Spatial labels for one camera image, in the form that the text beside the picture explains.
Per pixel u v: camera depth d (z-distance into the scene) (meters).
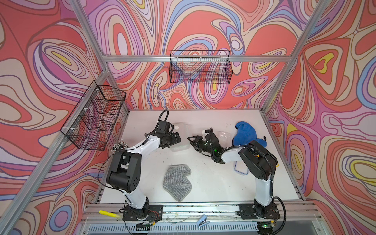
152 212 0.73
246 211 0.73
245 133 1.01
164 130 0.74
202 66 0.96
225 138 1.01
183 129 0.99
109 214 0.73
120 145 0.80
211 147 0.74
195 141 0.84
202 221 0.70
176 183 0.79
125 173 0.46
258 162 0.52
